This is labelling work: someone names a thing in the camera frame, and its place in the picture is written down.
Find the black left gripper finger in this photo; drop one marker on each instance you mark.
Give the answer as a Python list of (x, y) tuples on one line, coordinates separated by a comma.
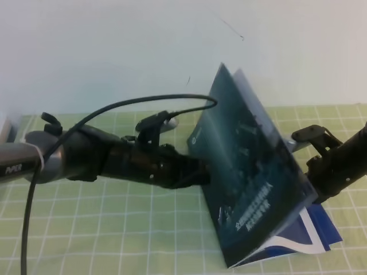
[(191, 172)]

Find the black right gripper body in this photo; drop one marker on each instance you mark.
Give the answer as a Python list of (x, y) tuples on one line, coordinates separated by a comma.
[(332, 173)]

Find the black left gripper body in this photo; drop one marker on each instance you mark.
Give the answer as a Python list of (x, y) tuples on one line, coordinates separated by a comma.
[(159, 166)]

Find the blue and white book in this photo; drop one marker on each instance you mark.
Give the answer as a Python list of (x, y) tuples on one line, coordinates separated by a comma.
[(260, 201)]

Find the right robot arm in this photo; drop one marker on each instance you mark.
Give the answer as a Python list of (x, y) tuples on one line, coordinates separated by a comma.
[(358, 139)]

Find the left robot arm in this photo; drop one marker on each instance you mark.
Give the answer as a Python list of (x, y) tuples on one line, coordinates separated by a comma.
[(90, 152)]

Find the green checkered tablecloth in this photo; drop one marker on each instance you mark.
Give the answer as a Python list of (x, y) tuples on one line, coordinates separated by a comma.
[(118, 227)]

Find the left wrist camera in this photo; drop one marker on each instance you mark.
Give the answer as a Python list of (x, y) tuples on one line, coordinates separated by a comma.
[(150, 128)]

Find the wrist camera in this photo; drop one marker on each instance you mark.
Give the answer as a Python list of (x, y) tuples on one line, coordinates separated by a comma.
[(150, 128), (317, 136)]

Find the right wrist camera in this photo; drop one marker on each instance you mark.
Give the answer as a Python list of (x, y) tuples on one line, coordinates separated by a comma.
[(317, 136)]

